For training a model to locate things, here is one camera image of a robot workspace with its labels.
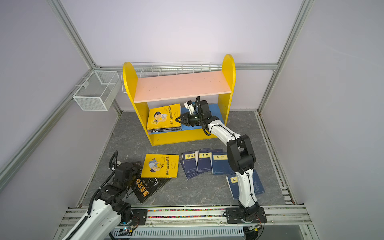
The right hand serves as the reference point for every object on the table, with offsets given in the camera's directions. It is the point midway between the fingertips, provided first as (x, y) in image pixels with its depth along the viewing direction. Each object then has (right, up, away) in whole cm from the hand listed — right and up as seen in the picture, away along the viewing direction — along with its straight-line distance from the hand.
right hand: (175, 121), depth 87 cm
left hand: (-18, -25, -4) cm, 31 cm away
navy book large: (+27, -26, +4) cm, 38 cm away
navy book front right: (+33, -35, -4) cm, 49 cm away
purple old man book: (-16, -6, +2) cm, 17 cm away
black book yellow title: (-17, -37, -5) cm, 41 cm away
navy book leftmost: (+7, -26, +3) cm, 27 cm away
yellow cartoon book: (-9, -27, +2) cm, 28 cm away
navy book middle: (+17, -25, +2) cm, 30 cm away
